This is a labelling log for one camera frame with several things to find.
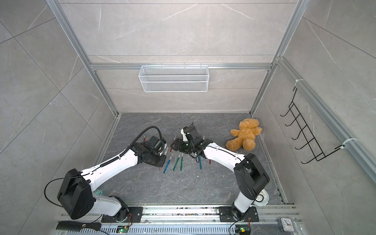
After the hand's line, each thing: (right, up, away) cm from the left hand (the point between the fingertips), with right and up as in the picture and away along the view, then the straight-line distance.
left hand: (165, 160), depth 83 cm
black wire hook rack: (+69, +12, -20) cm, 72 cm away
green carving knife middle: (+6, -3, +10) cm, 11 cm away
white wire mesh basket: (+3, +53, +18) cm, 56 cm away
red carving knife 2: (+6, +12, -5) cm, 14 cm away
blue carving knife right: (+19, +7, -22) cm, 30 cm away
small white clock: (+61, -28, -14) cm, 68 cm away
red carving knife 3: (+27, -3, +10) cm, 29 cm away
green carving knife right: (+9, -4, +10) cm, 14 cm away
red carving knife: (-4, -7, +5) cm, 9 cm away
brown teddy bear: (+55, +18, +16) cm, 60 cm away
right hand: (+6, +8, 0) cm, 9 cm away
